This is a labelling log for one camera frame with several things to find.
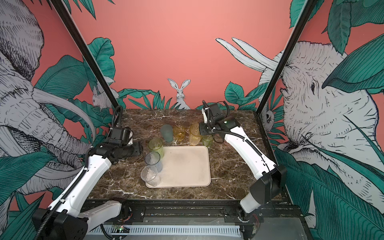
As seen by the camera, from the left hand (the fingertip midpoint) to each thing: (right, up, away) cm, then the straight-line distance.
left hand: (137, 146), depth 79 cm
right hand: (+33, +11, -1) cm, 35 cm away
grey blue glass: (+6, -9, +10) cm, 15 cm away
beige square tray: (+25, -14, +12) cm, 31 cm away
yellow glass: (+20, +6, +26) cm, 33 cm away
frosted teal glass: (+11, +6, +26) cm, 29 cm away
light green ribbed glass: (+9, 0, +5) cm, 10 cm away
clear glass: (+6, -16, +1) cm, 17 cm away
